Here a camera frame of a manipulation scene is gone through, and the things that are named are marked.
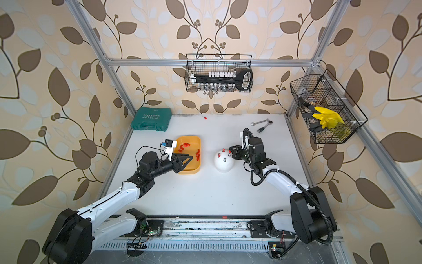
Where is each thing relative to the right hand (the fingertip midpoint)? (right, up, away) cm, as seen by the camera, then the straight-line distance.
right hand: (230, 148), depth 86 cm
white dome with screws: (-4, -7, -1) cm, 8 cm away
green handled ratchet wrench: (+25, +11, +26) cm, 37 cm away
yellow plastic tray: (-23, -1, +19) cm, 30 cm away
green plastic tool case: (-49, +18, +26) cm, 58 cm away
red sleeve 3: (-16, +19, +33) cm, 41 cm away
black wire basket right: (+46, +29, -2) cm, 55 cm away
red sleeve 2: (0, -2, -1) cm, 2 cm away
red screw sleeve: (-4, -1, +1) cm, 4 cm away
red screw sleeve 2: (-27, 0, +18) cm, 32 cm away
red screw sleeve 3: (-19, -6, +13) cm, 24 cm away
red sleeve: (-6, -4, 0) cm, 7 cm away
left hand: (-21, -2, -10) cm, 23 cm away
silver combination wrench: (+23, +15, +30) cm, 41 cm away
